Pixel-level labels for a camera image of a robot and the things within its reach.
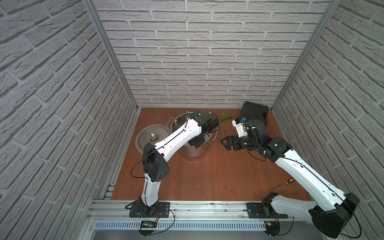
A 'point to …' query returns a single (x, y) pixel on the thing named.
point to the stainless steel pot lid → (153, 133)
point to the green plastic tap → (223, 116)
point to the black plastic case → (251, 110)
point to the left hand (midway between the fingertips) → (186, 138)
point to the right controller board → (272, 228)
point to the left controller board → (147, 224)
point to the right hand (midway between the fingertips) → (229, 139)
